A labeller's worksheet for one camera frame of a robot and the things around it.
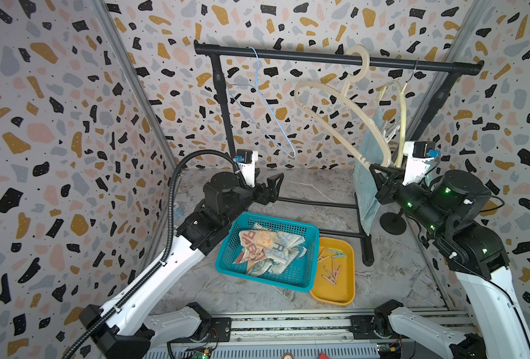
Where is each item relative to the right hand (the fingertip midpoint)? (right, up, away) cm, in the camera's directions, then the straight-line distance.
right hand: (377, 167), depth 54 cm
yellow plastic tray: (0, -43, +28) cm, 52 cm away
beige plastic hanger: (-4, +27, +53) cm, 59 cm away
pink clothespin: (-2, -37, +32) cm, 49 cm away
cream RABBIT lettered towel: (-33, -25, +30) cm, 51 cm away
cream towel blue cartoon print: (-31, -34, +30) cm, 55 cm away
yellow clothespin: (-7, -33, +36) cm, 49 cm away
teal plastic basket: (-27, -28, +31) cm, 50 cm away
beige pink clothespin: (-4, -39, +30) cm, 49 cm away
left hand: (-25, 0, +9) cm, 26 cm away
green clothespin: (+1, -32, +37) cm, 48 cm away
